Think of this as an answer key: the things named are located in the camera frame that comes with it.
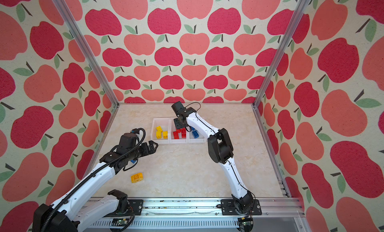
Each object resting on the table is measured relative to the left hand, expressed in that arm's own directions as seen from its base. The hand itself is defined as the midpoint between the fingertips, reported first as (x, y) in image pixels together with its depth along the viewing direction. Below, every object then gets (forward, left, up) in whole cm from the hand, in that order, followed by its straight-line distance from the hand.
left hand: (154, 147), depth 82 cm
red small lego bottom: (+18, -12, -10) cm, 24 cm away
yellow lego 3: (+14, -4, -10) cm, 18 cm away
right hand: (+21, -15, -5) cm, 26 cm away
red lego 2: (+17, -15, -11) cm, 26 cm away
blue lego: (+16, -24, -11) cm, 31 cm away
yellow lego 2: (+15, +1, -10) cm, 18 cm away
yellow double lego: (-13, +10, -11) cm, 19 cm away
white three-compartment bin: (+20, -5, -6) cm, 22 cm away
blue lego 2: (+1, -22, +16) cm, 27 cm away
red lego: (+16, -10, -12) cm, 22 cm away
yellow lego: (+20, +2, -12) cm, 24 cm away
